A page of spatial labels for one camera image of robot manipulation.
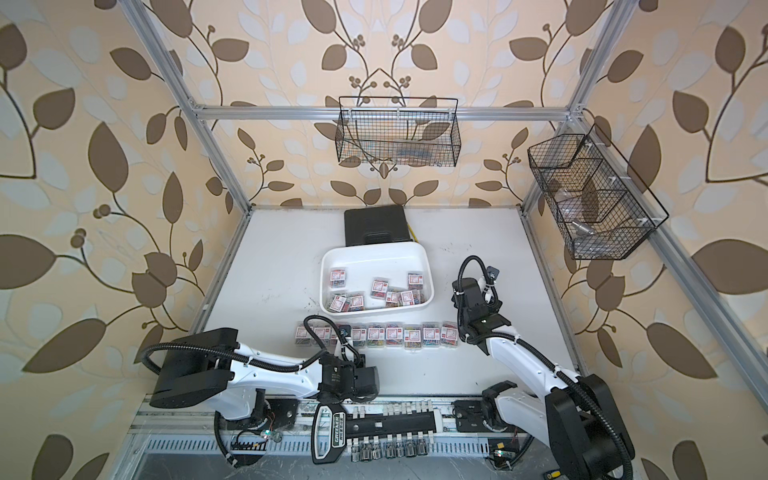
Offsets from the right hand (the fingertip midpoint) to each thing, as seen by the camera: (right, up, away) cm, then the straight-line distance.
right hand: (475, 292), depth 88 cm
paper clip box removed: (-51, -13, -1) cm, 53 cm away
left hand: (-35, -19, -5) cm, 40 cm away
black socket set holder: (-22, -31, -15) cm, 41 cm away
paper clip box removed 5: (-19, -12, -2) cm, 23 cm away
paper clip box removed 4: (-24, -12, -1) cm, 27 cm away
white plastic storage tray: (-31, +3, +12) cm, 33 cm away
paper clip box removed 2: (-34, -13, -1) cm, 37 cm away
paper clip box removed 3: (-29, -12, -1) cm, 32 cm away
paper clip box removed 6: (-8, -12, -1) cm, 14 cm away
